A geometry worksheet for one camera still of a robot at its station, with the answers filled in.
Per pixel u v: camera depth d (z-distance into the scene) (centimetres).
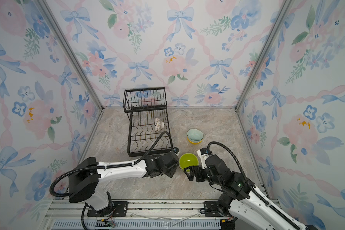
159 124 97
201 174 61
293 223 42
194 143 96
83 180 43
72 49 86
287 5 69
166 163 63
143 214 73
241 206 60
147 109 87
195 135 98
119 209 75
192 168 62
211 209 73
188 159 84
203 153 64
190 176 62
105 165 46
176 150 73
